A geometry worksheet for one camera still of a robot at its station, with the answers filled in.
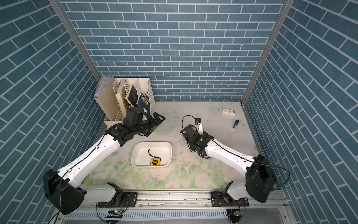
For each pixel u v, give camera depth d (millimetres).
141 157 894
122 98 912
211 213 707
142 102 1050
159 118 686
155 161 847
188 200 754
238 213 706
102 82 912
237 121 968
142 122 613
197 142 588
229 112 1118
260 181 416
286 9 714
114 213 721
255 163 438
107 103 915
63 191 372
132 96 1010
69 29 772
